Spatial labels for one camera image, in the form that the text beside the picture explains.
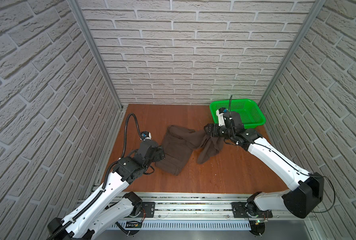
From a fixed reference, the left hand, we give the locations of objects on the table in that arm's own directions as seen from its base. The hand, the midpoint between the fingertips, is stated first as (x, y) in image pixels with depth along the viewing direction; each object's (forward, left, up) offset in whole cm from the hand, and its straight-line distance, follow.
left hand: (157, 147), depth 75 cm
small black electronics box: (-30, +12, -23) cm, 40 cm away
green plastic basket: (+37, -69, -16) cm, 80 cm away
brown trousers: (+11, -12, -16) cm, 23 cm away
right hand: (+9, -29, +5) cm, 31 cm away
